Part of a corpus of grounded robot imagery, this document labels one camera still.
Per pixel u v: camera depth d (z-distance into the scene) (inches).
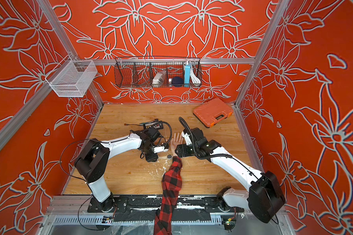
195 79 35.9
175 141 37.3
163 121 31.3
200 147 24.3
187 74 35.0
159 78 36.2
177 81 37.6
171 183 30.0
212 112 42.3
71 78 36.1
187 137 29.2
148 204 29.2
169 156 35.3
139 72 39.6
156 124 40.7
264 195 15.2
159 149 31.6
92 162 18.6
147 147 29.4
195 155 23.6
